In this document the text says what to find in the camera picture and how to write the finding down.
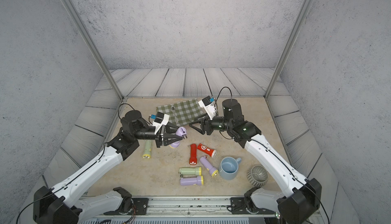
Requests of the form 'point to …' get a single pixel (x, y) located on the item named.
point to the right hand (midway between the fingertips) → (194, 122)
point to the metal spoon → (172, 108)
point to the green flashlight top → (147, 154)
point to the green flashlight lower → (190, 171)
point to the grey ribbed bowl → (258, 175)
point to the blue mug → (229, 167)
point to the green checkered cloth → (186, 111)
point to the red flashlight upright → (193, 160)
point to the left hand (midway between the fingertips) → (182, 136)
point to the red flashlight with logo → (210, 151)
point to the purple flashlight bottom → (198, 180)
